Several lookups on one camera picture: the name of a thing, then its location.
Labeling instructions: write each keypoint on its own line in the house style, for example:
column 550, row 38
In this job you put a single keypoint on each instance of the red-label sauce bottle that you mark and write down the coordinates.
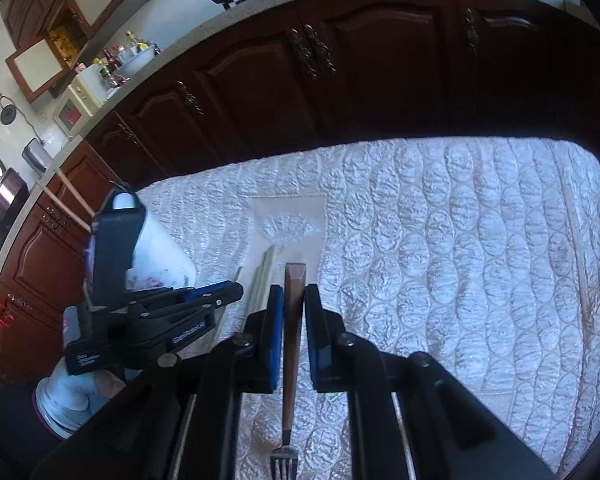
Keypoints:
column 111, row 67

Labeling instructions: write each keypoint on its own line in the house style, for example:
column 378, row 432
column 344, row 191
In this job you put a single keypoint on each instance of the white quilted tablecloth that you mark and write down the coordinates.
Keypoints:
column 455, row 260

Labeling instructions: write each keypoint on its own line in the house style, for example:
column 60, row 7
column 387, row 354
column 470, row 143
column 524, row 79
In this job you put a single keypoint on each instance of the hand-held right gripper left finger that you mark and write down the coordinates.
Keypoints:
column 275, row 340

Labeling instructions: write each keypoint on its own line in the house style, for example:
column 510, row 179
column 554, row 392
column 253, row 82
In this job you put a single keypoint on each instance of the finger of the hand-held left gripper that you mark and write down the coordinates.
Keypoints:
column 225, row 297
column 205, row 289

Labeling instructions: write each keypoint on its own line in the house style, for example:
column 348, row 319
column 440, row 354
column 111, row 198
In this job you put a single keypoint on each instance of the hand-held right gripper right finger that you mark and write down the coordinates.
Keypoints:
column 312, row 340

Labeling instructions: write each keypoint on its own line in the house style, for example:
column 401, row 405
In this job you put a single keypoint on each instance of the silver electric kettle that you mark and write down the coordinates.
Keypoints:
column 35, row 157

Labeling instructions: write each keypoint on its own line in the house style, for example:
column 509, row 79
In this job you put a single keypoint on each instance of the large white bowl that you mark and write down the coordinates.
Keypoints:
column 137, row 60

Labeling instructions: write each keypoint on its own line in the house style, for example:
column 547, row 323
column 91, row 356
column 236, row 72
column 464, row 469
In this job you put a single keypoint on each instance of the cream microwave oven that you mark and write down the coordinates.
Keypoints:
column 80, row 102

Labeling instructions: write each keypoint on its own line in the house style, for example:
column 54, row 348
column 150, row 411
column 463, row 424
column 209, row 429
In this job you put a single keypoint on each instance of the yellow oil bottle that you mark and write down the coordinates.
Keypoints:
column 132, row 42

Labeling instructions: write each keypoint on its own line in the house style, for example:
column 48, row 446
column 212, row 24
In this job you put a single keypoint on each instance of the black round hanging object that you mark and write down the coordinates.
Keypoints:
column 7, row 112

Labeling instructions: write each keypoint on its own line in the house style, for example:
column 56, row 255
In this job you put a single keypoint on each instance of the person's left forearm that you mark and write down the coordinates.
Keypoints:
column 10, row 430

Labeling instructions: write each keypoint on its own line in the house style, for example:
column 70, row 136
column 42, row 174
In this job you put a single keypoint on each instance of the brown wooden base cabinets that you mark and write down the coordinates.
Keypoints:
column 380, row 85

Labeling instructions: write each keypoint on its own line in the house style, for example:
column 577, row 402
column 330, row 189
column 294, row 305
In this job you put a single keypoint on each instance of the white teal-rimmed utensil holder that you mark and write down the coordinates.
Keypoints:
column 165, row 250

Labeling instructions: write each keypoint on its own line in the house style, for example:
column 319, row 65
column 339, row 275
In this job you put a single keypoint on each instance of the wooden glass-door wall cabinet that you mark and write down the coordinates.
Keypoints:
column 80, row 5

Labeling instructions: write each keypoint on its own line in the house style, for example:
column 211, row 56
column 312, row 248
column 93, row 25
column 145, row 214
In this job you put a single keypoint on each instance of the person's left hand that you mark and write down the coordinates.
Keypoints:
column 70, row 395

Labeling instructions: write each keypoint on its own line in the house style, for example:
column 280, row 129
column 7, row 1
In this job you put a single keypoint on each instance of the maroon rice cooker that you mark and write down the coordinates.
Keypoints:
column 7, row 195

